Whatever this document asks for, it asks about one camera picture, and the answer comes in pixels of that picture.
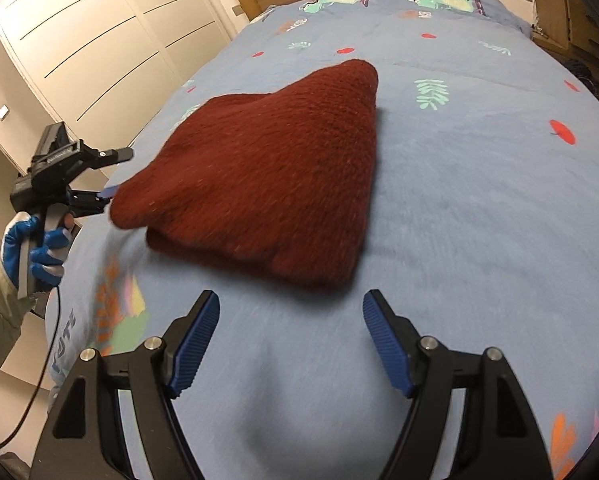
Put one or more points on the dark red knit sweater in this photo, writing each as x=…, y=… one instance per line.
x=276, y=184

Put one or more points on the blue cartoon print bed cover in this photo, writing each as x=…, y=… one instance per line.
x=484, y=230

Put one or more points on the blue gloved left hand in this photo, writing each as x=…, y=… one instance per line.
x=33, y=257

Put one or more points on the wall switch plate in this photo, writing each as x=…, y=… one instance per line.
x=3, y=112

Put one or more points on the white wardrobe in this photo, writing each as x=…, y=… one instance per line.
x=107, y=67

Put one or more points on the wooden bedside drawer cabinet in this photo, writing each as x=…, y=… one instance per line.
x=567, y=31

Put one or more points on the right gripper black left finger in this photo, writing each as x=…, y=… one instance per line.
x=108, y=403

